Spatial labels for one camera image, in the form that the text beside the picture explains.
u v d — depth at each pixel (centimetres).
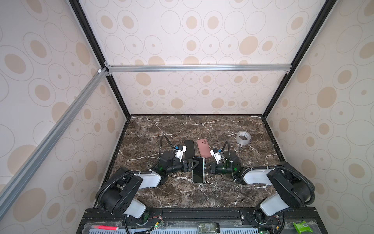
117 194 43
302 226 70
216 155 81
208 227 67
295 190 45
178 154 78
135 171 51
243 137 106
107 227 71
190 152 98
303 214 74
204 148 101
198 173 84
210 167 79
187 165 75
